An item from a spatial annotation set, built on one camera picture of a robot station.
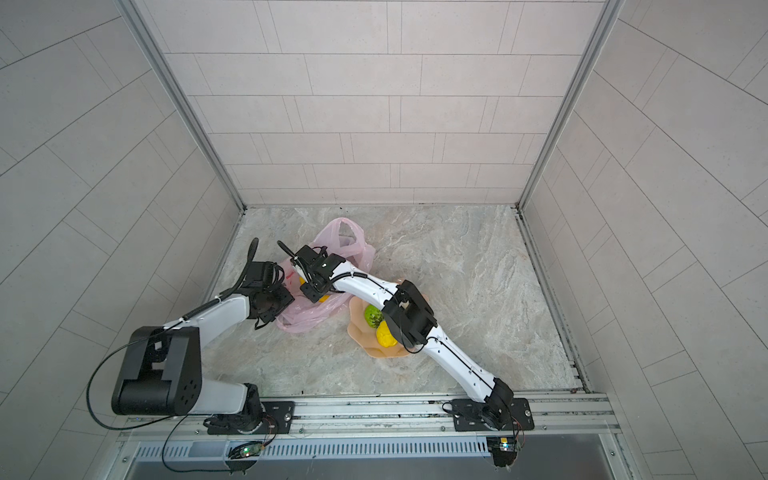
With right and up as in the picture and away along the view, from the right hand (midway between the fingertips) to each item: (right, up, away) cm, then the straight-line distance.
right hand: (312, 291), depth 95 cm
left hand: (-4, 0, -3) cm, 5 cm away
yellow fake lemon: (+24, -9, -16) cm, 30 cm away
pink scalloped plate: (+18, -10, -13) cm, 24 cm away
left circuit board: (-5, -29, -30) cm, 42 cm away
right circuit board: (+52, -31, -27) cm, 66 cm away
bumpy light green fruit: (+21, -4, -14) cm, 25 cm away
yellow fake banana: (+6, 0, -10) cm, 11 cm away
